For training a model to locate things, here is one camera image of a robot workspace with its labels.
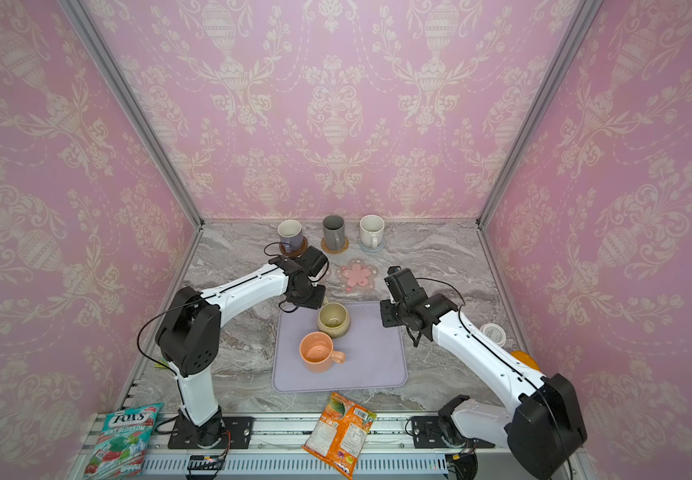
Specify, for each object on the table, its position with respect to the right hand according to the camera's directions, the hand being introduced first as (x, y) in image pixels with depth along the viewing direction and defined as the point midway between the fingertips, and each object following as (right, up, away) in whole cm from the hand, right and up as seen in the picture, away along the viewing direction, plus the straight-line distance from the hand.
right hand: (390, 309), depth 83 cm
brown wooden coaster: (-30, +17, +30) cm, 45 cm away
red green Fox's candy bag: (-66, -30, -11) cm, 73 cm away
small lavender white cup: (-32, +21, +23) cm, 45 cm away
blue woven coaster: (-3, +16, +29) cm, 34 cm away
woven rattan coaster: (-17, +16, +24) cm, 33 cm away
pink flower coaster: (-9, +7, +23) cm, 26 cm away
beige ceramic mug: (-16, -5, +9) cm, 20 cm away
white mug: (-3, +23, +24) cm, 33 cm away
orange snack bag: (-14, -29, -11) cm, 33 cm away
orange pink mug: (-21, -13, +4) cm, 25 cm away
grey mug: (-17, +23, +21) cm, 36 cm away
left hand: (-21, 0, +8) cm, 23 cm away
